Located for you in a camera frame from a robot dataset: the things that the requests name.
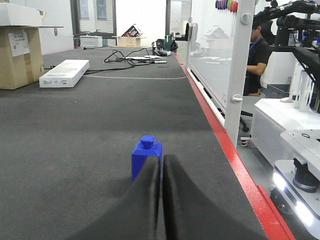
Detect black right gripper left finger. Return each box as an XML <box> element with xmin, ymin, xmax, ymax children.
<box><xmin>62</xmin><ymin>155</ymin><xmax>161</xmax><ymax>240</ymax></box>

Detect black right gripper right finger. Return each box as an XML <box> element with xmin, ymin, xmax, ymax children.
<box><xmin>162</xmin><ymin>154</ymin><xmax>269</xmax><ymax>240</ymax></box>

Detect blue block with knob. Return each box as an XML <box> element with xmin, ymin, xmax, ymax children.
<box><xmin>131</xmin><ymin>134</ymin><xmax>164</xmax><ymax>182</ymax></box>

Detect black office chair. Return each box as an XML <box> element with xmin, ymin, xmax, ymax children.
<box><xmin>239</xmin><ymin>111</ymin><xmax>254</xmax><ymax>133</ymax></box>

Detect flat white carton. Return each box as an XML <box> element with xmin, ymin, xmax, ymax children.
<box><xmin>39</xmin><ymin>59</ymin><xmax>90</xmax><ymax>89</ymax></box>

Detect grey plastic crate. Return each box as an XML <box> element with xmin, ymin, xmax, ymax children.
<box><xmin>265</xmin><ymin>83</ymin><xmax>291</xmax><ymax>99</ymax></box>

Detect open cardboard box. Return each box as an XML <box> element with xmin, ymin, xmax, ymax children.
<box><xmin>112</xmin><ymin>34</ymin><xmax>147</xmax><ymax>48</ymax></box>

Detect black bag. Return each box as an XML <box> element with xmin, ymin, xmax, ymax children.
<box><xmin>152</xmin><ymin>38</ymin><xmax>179</xmax><ymax>52</ymax></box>

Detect white desktop appliance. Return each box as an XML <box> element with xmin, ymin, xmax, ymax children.
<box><xmin>79</xmin><ymin>35</ymin><xmax>104</xmax><ymax>49</ymax></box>

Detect person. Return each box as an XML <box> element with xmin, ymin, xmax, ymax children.
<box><xmin>243</xmin><ymin>21</ymin><xmax>270</xmax><ymax>97</ymax></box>

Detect dark printed carton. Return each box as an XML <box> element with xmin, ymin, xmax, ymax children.
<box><xmin>121</xmin><ymin>24</ymin><xmax>144</xmax><ymax>38</ymax></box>

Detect large cardboard box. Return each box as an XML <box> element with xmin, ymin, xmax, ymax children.
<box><xmin>0</xmin><ymin>2</ymin><xmax>65</xmax><ymax>90</ymax></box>

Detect coloured filament spools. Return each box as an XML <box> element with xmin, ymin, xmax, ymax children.
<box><xmin>215</xmin><ymin>0</ymin><xmax>240</xmax><ymax>12</ymax></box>

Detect black cable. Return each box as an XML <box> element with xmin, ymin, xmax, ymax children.
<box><xmin>82</xmin><ymin>48</ymin><xmax>171</xmax><ymax>76</ymax></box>

